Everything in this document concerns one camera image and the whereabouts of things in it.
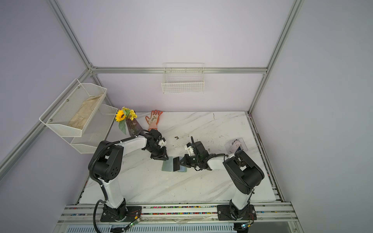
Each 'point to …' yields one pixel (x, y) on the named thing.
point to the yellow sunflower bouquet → (122, 115)
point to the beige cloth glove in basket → (81, 118)
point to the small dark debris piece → (177, 137)
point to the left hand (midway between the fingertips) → (166, 160)
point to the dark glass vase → (133, 127)
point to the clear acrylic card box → (231, 146)
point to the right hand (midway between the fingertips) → (176, 165)
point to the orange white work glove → (153, 121)
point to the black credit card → (176, 163)
